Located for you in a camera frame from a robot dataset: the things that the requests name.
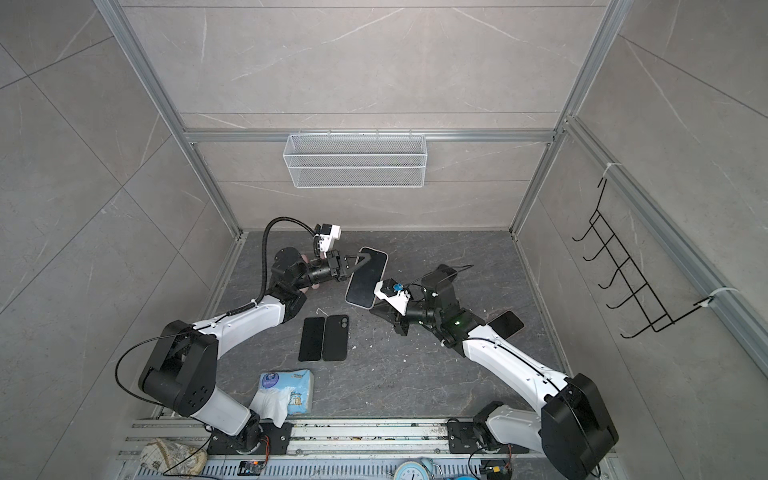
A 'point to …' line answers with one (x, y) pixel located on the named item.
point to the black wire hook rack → (640, 294)
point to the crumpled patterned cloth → (161, 455)
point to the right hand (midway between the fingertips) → (377, 306)
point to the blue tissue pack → (284, 393)
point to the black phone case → (335, 337)
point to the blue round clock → (411, 470)
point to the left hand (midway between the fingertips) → (374, 259)
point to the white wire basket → (355, 161)
